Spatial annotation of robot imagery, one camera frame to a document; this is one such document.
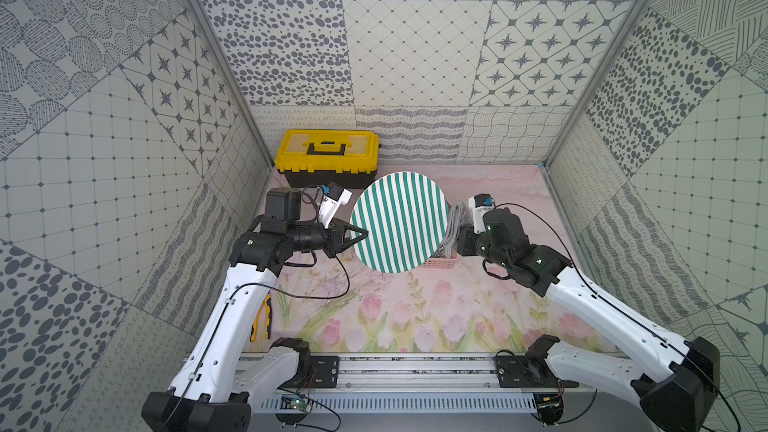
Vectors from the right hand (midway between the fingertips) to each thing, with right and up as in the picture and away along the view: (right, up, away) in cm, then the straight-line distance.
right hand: (454, 234), depth 77 cm
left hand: (-23, +4, -10) cm, 26 cm away
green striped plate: (-15, +4, -8) cm, 18 cm away
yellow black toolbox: (-38, +23, +23) cm, 50 cm away
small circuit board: (-39, -39, -7) cm, 56 cm away
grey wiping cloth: (0, +5, -5) cm, 8 cm away
